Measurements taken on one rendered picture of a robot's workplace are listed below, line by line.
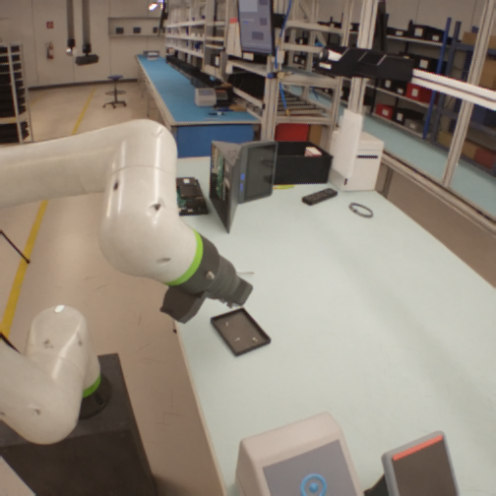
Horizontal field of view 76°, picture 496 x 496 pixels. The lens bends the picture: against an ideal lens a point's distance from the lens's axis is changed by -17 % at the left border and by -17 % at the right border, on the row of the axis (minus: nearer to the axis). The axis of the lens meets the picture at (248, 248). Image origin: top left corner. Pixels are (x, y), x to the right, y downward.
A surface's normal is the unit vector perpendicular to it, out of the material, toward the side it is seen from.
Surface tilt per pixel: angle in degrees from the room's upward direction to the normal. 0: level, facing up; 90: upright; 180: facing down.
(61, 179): 92
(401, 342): 0
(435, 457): 32
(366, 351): 0
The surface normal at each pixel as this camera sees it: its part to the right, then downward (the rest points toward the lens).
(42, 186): 0.14, 0.67
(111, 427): 0.07, -0.84
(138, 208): 0.25, -0.51
